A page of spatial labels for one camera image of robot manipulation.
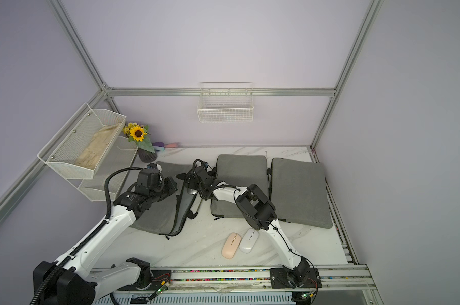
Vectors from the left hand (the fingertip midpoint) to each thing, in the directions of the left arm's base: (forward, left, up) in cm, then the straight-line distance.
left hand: (176, 185), depth 81 cm
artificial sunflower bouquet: (+28, +24, +5) cm, 37 cm away
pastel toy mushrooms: (+40, +23, -15) cm, 48 cm away
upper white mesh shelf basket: (+8, +39, +14) cm, 42 cm away
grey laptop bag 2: (+21, -29, -16) cm, 39 cm away
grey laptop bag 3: (+8, -60, -18) cm, 63 cm away
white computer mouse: (-18, -32, -16) cm, 40 cm away
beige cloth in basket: (+6, +34, +12) cm, 37 cm away
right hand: (+12, -2, -15) cm, 19 cm away
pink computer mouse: (-20, -24, -16) cm, 35 cm away
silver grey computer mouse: (+7, -3, -16) cm, 17 cm away
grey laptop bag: (-9, +4, -11) cm, 15 cm away
